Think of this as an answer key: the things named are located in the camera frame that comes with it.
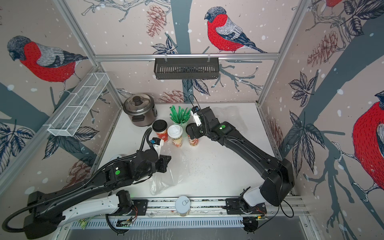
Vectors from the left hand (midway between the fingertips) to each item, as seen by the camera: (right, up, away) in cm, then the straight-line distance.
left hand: (174, 157), depth 70 cm
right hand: (+10, +15, +10) cm, 20 cm away
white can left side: (-39, -6, +18) cm, 43 cm away
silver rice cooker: (-25, +24, +25) cm, 43 cm away
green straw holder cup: (0, +19, +27) cm, 33 cm away
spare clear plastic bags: (+37, +20, +36) cm, 55 cm away
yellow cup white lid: (-1, +10, +13) cm, 17 cm away
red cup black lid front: (+8, +3, +21) cm, 22 cm away
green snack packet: (-43, -31, -1) cm, 53 cm away
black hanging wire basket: (+2, +53, +35) cm, 64 cm away
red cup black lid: (-11, +13, +16) cm, 23 cm away
